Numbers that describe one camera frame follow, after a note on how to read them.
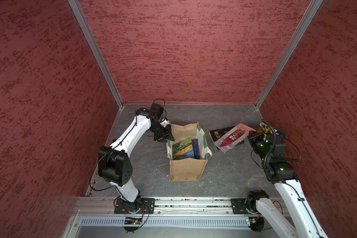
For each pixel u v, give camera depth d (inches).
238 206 29.2
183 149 34.8
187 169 29.2
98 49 35.1
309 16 29.1
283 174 19.2
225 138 31.8
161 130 27.9
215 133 39.7
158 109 27.3
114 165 17.7
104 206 29.8
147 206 27.5
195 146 34.3
